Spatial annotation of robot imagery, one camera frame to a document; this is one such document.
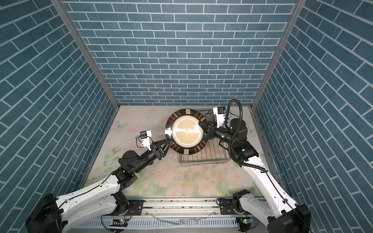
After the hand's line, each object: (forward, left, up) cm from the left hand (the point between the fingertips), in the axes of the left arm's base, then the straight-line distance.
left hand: (171, 142), depth 68 cm
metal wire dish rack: (+7, -23, -26) cm, 36 cm away
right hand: (+7, -13, +7) cm, 16 cm away
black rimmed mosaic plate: (+6, -5, +3) cm, 8 cm away
